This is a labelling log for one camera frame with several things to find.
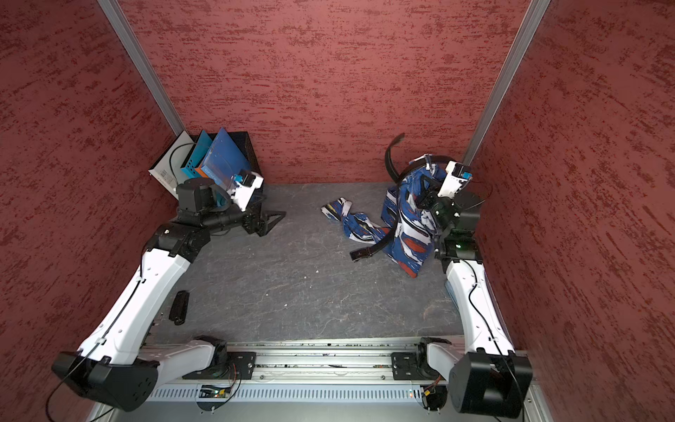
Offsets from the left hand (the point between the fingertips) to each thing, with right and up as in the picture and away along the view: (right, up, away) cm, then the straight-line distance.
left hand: (269, 211), depth 71 cm
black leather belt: (+37, +9, +5) cm, 39 cm away
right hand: (+42, +9, +1) cm, 43 cm away
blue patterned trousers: (+39, -3, +5) cm, 39 cm away
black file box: (-18, +25, +29) cm, 42 cm away
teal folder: (-30, +21, +19) cm, 41 cm away
